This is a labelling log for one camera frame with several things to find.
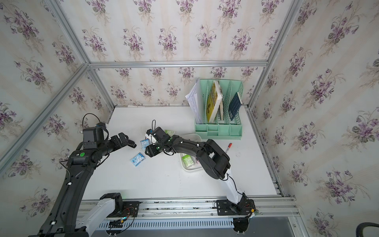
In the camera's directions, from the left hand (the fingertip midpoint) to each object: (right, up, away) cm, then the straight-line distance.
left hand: (122, 140), depth 75 cm
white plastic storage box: (+39, -18, +13) cm, 45 cm away
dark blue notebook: (+68, +21, +32) cm, 78 cm away
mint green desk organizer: (+60, +4, +26) cm, 66 cm away
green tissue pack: (+34, -14, +13) cm, 39 cm away
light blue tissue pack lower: (+2, -14, +13) cm, 20 cm away
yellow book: (+51, +19, +21) cm, 59 cm away
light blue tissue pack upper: (+5, -5, +21) cm, 22 cm away
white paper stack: (+38, +25, +14) cm, 48 cm away
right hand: (+11, -8, +13) cm, 19 cm away
